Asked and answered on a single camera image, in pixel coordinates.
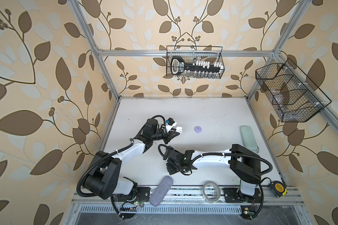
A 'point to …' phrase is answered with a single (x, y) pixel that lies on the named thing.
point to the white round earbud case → (179, 129)
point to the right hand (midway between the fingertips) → (168, 170)
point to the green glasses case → (249, 140)
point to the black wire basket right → (295, 97)
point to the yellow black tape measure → (279, 188)
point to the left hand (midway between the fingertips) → (178, 130)
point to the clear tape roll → (207, 199)
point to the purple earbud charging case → (198, 129)
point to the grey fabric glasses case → (161, 191)
